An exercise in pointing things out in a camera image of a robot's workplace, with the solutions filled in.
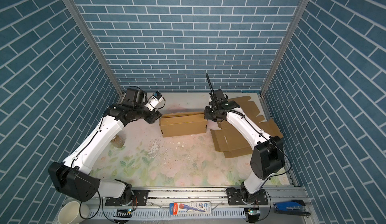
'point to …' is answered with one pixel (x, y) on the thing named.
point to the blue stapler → (295, 207)
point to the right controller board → (253, 214)
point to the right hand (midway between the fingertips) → (205, 112)
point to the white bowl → (73, 212)
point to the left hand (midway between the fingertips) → (157, 111)
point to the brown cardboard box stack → (229, 141)
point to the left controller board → (123, 213)
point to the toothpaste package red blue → (190, 208)
